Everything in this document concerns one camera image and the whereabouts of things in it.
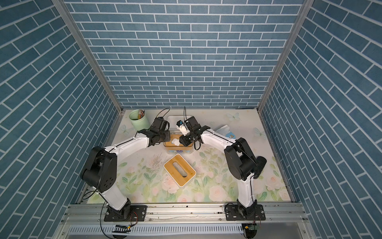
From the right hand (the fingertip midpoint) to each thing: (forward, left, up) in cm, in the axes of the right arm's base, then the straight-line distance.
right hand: (183, 139), depth 93 cm
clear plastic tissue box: (-3, +4, 0) cm, 4 cm away
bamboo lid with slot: (-4, +8, -1) cm, 9 cm away
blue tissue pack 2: (+10, -27, -1) cm, 28 cm away
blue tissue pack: (-5, +2, -3) cm, 7 cm away
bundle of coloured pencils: (+11, +28, +10) cm, 32 cm away
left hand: (+2, +8, +1) cm, 8 cm away
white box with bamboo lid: (-18, -1, -6) cm, 20 cm away
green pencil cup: (+8, +32, +2) cm, 33 cm away
